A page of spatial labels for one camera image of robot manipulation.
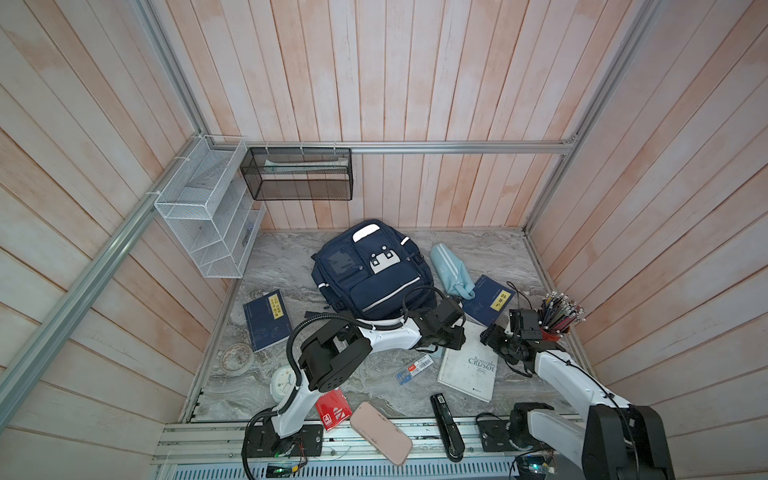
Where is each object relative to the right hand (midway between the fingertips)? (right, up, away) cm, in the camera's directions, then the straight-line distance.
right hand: (489, 337), depth 90 cm
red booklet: (-46, -16, -12) cm, 50 cm away
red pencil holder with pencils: (+15, +9, -9) cm, 20 cm away
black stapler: (-16, -20, -17) cm, 31 cm away
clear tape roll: (-77, -6, -3) cm, 77 cm away
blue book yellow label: (-71, +4, +5) cm, 71 cm away
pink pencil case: (-34, -19, -17) cm, 42 cm away
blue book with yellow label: (+3, +10, +8) cm, 13 cm away
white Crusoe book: (-8, -8, -6) cm, 13 cm away
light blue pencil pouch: (-8, +20, +13) cm, 25 cm away
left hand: (-10, -1, -3) cm, 10 cm away
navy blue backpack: (-38, +20, +11) cm, 44 cm away
